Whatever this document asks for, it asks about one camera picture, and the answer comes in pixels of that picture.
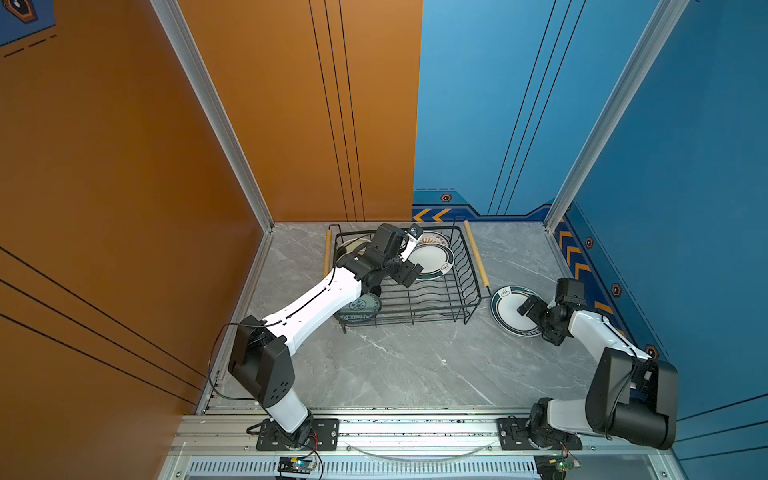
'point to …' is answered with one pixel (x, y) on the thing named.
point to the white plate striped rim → (435, 259)
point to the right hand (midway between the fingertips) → (528, 317)
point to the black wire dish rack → (447, 287)
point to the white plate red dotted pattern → (432, 237)
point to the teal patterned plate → (362, 310)
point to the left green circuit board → (295, 465)
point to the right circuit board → (551, 467)
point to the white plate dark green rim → (504, 306)
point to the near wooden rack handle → (480, 264)
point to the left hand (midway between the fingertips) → (405, 253)
